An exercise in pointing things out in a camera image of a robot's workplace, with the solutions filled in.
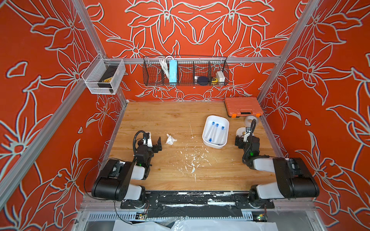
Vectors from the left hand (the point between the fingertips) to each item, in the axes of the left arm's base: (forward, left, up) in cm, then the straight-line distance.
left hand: (152, 137), depth 90 cm
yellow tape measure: (+35, -39, +21) cm, 56 cm away
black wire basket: (+39, -23, +24) cm, 51 cm away
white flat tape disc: (+13, -59, -6) cm, 61 cm away
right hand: (+6, -59, -1) cm, 59 cm away
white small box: (+34, -42, +24) cm, 59 cm away
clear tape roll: (+24, -68, -7) cm, 73 cm away
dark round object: (+34, -31, +20) cm, 50 cm away
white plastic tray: (+12, -36, -5) cm, 38 cm away
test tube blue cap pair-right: (+9, -46, -6) cm, 47 cm away
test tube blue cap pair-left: (+13, -42, -7) cm, 45 cm away
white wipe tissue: (+1, -11, -4) cm, 12 cm away
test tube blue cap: (+6, -38, -7) cm, 40 cm away
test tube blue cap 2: (+3, -44, -7) cm, 44 cm away
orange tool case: (+34, -65, -3) cm, 73 cm away
